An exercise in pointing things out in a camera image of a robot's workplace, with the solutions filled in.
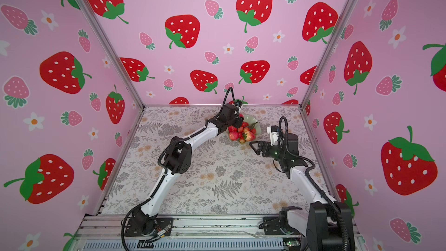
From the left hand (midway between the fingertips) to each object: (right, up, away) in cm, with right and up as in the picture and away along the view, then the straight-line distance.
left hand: (241, 115), depth 103 cm
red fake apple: (-5, -12, -7) cm, 14 cm away
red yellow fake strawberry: (+4, -12, -9) cm, 15 cm away
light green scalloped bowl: (+6, -3, +5) cm, 8 cm away
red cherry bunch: (0, -8, -2) cm, 9 cm away
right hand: (+5, -15, -21) cm, 26 cm away
